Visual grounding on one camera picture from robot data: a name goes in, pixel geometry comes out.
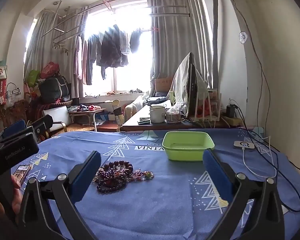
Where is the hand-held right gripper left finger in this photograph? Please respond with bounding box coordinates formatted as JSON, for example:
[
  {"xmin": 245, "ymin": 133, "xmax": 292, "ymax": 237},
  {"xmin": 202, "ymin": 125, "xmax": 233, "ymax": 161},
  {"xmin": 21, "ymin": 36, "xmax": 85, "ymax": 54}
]
[{"xmin": 15, "ymin": 151, "xmax": 102, "ymax": 240}]

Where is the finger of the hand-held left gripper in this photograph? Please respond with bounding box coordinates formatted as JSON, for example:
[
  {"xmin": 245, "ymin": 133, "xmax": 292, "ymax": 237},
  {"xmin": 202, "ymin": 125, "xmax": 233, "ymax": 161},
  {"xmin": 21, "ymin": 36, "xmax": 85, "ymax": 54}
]
[
  {"xmin": 27, "ymin": 114, "xmax": 54, "ymax": 137},
  {"xmin": 0, "ymin": 119, "xmax": 26, "ymax": 140}
]

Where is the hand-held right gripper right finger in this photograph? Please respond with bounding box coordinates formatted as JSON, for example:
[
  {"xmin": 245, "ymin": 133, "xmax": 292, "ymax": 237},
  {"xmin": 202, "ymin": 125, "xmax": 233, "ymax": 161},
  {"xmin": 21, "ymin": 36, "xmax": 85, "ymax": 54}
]
[{"xmin": 202, "ymin": 149, "xmax": 287, "ymax": 240}]

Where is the pile of bead bracelets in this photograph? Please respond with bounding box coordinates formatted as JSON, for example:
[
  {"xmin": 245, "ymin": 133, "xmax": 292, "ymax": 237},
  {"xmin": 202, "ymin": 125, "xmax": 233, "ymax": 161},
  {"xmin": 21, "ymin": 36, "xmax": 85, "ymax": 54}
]
[{"xmin": 92, "ymin": 160, "xmax": 155, "ymax": 194}]

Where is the green plastic basin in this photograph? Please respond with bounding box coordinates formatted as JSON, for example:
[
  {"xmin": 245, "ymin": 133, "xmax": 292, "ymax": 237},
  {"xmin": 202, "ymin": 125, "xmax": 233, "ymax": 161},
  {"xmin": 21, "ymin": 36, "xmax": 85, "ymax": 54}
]
[{"xmin": 162, "ymin": 131, "xmax": 215, "ymax": 161}]

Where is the person's left hand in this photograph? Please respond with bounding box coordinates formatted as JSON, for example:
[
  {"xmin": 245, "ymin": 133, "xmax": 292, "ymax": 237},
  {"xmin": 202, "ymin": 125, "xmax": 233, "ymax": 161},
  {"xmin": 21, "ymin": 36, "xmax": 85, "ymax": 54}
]
[{"xmin": 0, "ymin": 174, "xmax": 22, "ymax": 220}]

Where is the white chair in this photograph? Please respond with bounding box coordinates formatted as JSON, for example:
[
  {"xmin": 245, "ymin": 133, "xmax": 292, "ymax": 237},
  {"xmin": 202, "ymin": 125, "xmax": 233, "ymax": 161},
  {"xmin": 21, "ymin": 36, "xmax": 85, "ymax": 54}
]
[{"xmin": 42, "ymin": 106, "xmax": 72, "ymax": 135}]

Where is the smartphone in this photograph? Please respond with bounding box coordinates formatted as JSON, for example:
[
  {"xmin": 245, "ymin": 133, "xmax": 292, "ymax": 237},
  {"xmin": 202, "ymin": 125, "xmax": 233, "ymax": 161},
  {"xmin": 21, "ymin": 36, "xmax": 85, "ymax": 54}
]
[{"xmin": 11, "ymin": 164, "xmax": 32, "ymax": 183}]

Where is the black duffel bag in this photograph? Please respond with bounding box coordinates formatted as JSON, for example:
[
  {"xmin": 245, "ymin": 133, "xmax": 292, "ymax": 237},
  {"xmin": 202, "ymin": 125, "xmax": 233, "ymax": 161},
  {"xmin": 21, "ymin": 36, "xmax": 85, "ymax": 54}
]
[{"xmin": 39, "ymin": 76, "xmax": 71, "ymax": 103}]

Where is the red cartoon packet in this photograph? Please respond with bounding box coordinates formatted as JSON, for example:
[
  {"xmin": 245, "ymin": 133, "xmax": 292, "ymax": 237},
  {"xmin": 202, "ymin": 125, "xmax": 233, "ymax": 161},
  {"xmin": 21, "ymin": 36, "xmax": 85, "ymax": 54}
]
[{"xmin": 0, "ymin": 79, "xmax": 7, "ymax": 105}]

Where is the small white square device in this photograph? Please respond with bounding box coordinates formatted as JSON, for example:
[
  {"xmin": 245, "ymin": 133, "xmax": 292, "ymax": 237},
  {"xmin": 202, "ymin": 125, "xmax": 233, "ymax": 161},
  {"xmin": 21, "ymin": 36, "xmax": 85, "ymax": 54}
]
[{"xmin": 234, "ymin": 140, "xmax": 256, "ymax": 152}]

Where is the small cluttered wooden table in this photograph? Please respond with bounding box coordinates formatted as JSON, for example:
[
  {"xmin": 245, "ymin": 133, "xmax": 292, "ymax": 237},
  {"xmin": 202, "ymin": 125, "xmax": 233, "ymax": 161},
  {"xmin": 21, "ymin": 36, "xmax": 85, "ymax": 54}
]
[{"xmin": 69, "ymin": 105, "xmax": 107, "ymax": 132}]

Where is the green plastic bag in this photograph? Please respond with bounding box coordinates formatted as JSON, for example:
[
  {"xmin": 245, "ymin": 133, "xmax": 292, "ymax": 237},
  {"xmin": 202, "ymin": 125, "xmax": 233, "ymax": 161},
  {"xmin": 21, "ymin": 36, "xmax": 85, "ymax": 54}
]
[{"xmin": 27, "ymin": 69, "xmax": 40, "ymax": 87}]

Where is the red plastic bag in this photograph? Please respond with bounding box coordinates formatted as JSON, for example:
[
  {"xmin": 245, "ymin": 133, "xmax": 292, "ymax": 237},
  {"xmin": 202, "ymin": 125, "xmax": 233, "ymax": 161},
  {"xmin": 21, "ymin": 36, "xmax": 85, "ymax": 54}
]
[{"xmin": 40, "ymin": 61, "xmax": 60, "ymax": 79}]

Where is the cartoon print cushion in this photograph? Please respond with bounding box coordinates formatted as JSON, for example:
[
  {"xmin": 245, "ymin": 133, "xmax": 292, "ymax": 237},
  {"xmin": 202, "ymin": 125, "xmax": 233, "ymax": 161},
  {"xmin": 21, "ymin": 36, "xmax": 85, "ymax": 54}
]
[{"xmin": 0, "ymin": 65, "xmax": 8, "ymax": 83}]

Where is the white desk rack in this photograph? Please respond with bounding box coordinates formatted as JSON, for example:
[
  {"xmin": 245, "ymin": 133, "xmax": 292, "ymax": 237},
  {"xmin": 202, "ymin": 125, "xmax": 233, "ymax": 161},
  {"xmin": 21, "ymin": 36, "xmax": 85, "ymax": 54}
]
[{"xmin": 194, "ymin": 89, "xmax": 222, "ymax": 122}]

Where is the black power adapter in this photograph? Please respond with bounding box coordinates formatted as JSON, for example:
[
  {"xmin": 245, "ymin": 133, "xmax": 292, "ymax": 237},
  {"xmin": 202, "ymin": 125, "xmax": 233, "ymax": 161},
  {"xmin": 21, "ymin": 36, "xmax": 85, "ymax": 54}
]
[{"xmin": 226, "ymin": 104, "xmax": 238, "ymax": 118}]

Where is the blue printed tablecloth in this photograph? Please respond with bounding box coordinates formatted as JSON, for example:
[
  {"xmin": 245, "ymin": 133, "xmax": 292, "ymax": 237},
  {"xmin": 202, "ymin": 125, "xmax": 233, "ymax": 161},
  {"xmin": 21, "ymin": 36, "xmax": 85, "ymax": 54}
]
[{"xmin": 11, "ymin": 128, "xmax": 300, "ymax": 240}]

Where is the dark wooden desk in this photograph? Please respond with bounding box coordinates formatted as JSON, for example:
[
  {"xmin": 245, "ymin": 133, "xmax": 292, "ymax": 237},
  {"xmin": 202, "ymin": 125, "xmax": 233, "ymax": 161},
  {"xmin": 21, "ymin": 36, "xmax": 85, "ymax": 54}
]
[{"xmin": 120, "ymin": 104, "xmax": 230, "ymax": 132}]

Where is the clear plastic bag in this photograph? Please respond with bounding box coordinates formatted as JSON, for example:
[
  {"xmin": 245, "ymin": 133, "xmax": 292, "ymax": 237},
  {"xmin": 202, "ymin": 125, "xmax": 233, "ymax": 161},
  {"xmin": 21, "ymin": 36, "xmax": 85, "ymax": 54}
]
[{"xmin": 166, "ymin": 104, "xmax": 184, "ymax": 123}]

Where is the grey curtain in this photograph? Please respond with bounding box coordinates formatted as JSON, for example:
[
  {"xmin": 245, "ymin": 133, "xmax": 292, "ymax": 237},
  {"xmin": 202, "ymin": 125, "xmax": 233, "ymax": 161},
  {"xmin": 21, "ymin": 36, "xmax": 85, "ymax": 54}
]
[
  {"xmin": 147, "ymin": 0, "xmax": 219, "ymax": 98},
  {"xmin": 24, "ymin": 11, "xmax": 89, "ymax": 98}
]

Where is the white enamel mug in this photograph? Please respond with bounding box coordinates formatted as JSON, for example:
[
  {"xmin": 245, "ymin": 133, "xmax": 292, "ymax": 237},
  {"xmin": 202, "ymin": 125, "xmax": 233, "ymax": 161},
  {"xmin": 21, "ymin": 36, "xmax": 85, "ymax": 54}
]
[{"xmin": 149, "ymin": 104, "xmax": 166, "ymax": 123}]

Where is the black monitor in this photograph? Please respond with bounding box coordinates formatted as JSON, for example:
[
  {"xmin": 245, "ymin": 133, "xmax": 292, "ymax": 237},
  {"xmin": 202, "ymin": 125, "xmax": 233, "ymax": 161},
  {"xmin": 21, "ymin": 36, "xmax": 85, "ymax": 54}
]
[{"xmin": 187, "ymin": 64, "xmax": 198, "ymax": 118}]

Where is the row of hanging clothes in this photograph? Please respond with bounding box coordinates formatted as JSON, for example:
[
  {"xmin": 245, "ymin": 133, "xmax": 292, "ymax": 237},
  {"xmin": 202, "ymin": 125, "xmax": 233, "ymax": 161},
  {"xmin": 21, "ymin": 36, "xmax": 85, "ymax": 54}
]
[{"xmin": 74, "ymin": 24, "xmax": 143, "ymax": 85}]

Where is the white cloth cover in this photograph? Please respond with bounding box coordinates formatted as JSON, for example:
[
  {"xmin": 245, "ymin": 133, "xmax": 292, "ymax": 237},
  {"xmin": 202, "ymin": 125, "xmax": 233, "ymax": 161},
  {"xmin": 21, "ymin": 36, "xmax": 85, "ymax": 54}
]
[{"xmin": 170, "ymin": 52, "xmax": 209, "ymax": 115}]

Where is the cardboard box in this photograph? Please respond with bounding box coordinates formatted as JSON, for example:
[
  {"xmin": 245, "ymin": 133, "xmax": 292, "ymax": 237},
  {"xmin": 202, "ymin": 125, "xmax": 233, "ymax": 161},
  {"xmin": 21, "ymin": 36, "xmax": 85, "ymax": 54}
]
[{"xmin": 154, "ymin": 77, "xmax": 175, "ymax": 96}]

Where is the white cable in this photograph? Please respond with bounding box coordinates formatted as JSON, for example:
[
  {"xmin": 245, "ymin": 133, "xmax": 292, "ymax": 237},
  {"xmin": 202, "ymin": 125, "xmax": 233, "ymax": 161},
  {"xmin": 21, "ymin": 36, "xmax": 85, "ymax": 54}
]
[{"xmin": 242, "ymin": 149, "xmax": 277, "ymax": 178}]

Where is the blue cable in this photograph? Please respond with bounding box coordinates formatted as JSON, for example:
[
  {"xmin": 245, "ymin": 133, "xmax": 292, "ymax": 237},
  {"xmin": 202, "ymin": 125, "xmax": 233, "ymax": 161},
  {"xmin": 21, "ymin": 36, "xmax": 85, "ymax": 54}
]
[{"xmin": 240, "ymin": 127, "xmax": 300, "ymax": 213}]

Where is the black wall cable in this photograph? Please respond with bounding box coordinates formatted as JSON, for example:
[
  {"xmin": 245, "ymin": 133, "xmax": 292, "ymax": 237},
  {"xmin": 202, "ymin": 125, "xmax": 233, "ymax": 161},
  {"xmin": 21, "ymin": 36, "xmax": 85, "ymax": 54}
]
[{"xmin": 231, "ymin": 0, "xmax": 272, "ymax": 135}]

